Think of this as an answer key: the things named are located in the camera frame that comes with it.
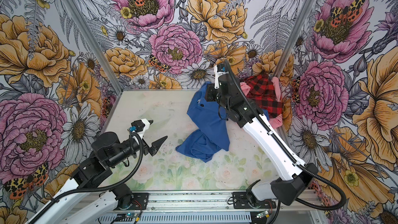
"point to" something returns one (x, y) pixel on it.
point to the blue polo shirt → (212, 134)
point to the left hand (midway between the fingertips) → (159, 133)
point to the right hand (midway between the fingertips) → (208, 89)
